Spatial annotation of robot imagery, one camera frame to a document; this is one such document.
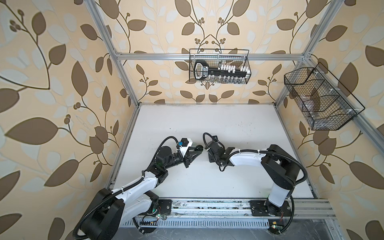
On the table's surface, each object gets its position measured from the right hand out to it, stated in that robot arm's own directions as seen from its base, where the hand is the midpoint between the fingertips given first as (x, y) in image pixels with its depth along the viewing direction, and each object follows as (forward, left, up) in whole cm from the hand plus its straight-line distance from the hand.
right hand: (213, 155), depth 93 cm
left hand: (-6, +9, +18) cm, 21 cm away
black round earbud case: (-5, +9, +19) cm, 22 cm away
